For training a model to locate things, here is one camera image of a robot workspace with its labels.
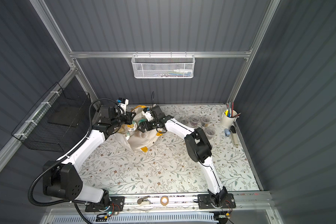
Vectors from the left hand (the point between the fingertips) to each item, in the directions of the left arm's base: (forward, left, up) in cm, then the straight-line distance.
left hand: (137, 114), depth 82 cm
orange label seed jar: (+10, -37, -19) cm, 43 cm away
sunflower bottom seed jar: (+1, +6, -15) cm, 16 cm away
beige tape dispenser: (-41, -5, -24) cm, 48 cm away
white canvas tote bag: (-4, +4, -22) cm, 23 cm away
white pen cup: (+9, -61, -15) cm, 64 cm away
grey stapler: (-3, -64, -21) cm, 68 cm away
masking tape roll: (-41, -16, -26) cm, 51 cm away
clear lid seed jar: (+9, -46, -19) cm, 51 cm away
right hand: (+1, -2, -13) cm, 14 cm away
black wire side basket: (-9, +41, +3) cm, 42 cm away
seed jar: (+7, +1, -14) cm, 16 cm away
